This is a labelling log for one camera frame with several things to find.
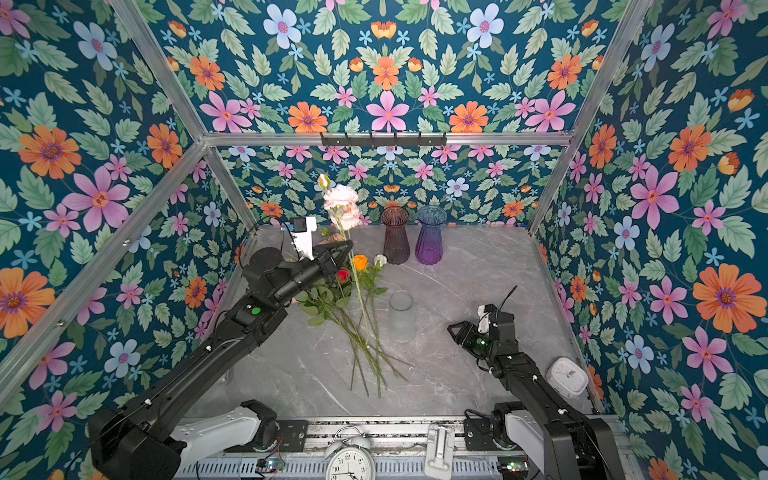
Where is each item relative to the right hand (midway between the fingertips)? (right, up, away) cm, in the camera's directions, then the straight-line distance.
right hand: (453, 330), depth 86 cm
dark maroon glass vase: (-17, +25, +14) cm, 33 cm away
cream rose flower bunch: (-40, +6, +8) cm, 42 cm away
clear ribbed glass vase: (-15, +5, -8) cm, 18 cm away
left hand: (-25, +26, -23) cm, 43 cm away
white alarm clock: (-27, -25, -19) cm, 41 cm away
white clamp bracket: (-6, -25, -17) cm, 31 cm away
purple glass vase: (-6, +26, +16) cm, 31 cm away
